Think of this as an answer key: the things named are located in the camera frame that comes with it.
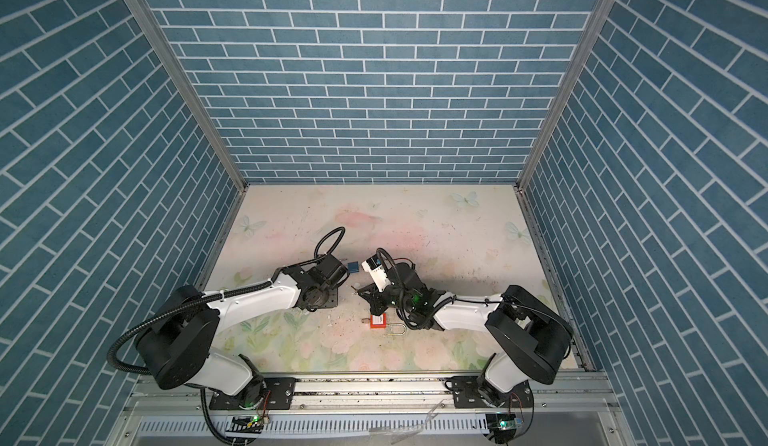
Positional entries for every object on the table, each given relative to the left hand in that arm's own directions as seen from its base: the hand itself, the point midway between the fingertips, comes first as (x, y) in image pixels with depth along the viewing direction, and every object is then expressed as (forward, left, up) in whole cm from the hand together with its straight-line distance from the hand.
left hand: (331, 299), depth 89 cm
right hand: (-2, -8, +9) cm, 12 cm away
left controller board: (-30, +18, -4) cm, 35 cm away
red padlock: (-8, -15, +1) cm, 17 cm away
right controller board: (-32, -45, -1) cm, 55 cm away
